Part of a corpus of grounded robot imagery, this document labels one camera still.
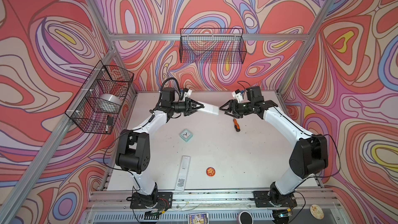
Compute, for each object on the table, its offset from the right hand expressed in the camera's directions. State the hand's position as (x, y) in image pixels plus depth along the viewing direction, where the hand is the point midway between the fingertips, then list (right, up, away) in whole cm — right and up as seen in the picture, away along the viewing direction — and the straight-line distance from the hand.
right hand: (222, 114), depth 82 cm
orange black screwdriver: (+12, -8, +16) cm, 21 cm away
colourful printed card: (-13, -46, -15) cm, 50 cm away
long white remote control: (-21, -32, 0) cm, 38 cm away
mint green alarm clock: (-21, -14, +12) cm, 27 cm away
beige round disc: (+42, -45, -12) cm, 63 cm away
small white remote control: (-7, +3, -2) cm, 8 cm away
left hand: (-10, +4, -3) cm, 11 cm away
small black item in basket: (-55, -3, -9) cm, 56 cm away
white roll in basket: (-54, +6, -12) cm, 55 cm away
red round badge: (-6, -31, 0) cm, 32 cm away
